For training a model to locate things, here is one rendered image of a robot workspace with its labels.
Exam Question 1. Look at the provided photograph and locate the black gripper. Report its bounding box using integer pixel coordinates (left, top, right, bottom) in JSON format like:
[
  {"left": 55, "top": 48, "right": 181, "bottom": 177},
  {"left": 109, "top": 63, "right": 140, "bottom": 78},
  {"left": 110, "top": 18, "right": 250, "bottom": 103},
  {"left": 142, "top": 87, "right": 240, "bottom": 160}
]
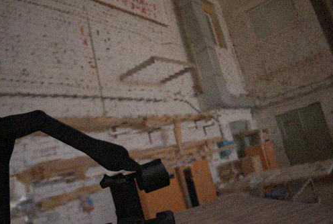
[{"left": 115, "top": 198, "right": 176, "bottom": 224}]

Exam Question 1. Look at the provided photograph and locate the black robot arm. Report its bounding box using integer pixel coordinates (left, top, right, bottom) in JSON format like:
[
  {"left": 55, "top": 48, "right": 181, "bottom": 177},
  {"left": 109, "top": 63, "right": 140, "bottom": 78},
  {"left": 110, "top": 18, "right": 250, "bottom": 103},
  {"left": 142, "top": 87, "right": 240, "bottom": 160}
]
[{"left": 0, "top": 110, "right": 170, "bottom": 224}]

